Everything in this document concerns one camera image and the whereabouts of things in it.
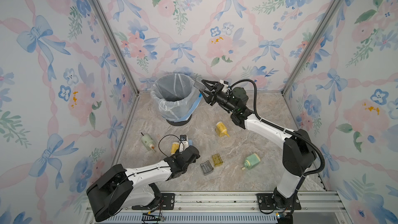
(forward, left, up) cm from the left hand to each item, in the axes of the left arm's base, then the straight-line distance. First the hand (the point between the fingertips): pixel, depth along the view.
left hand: (192, 149), depth 87 cm
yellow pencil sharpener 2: (-1, +9, +5) cm, 10 cm away
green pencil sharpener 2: (+2, +25, +4) cm, 25 cm away
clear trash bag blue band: (+33, +12, +10) cm, 36 cm away
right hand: (+17, -5, +34) cm, 38 cm away
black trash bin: (+20, +9, -4) cm, 22 cm away
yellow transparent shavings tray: (-4, -14, -4) cm, 15 cm away
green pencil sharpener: (-8, -31, +3) cm, 32 cm away
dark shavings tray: (-9, -8, -4) cm, 13 cm away
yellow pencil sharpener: (+11, -17, +3) cm, 20 cm away
